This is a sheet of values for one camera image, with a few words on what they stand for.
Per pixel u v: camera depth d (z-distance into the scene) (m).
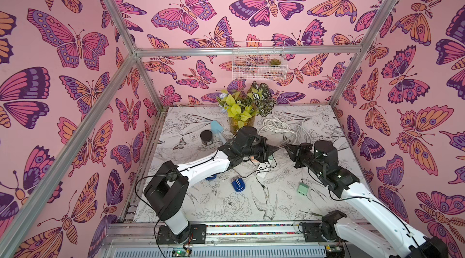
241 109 0.85
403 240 0.41
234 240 0.73
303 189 0.84
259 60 0.97
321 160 0.59
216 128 1.10
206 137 1.02
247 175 0.88
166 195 0.44
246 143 0.64
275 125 1.09
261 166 0.90
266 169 0.88
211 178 0.88
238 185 0.85
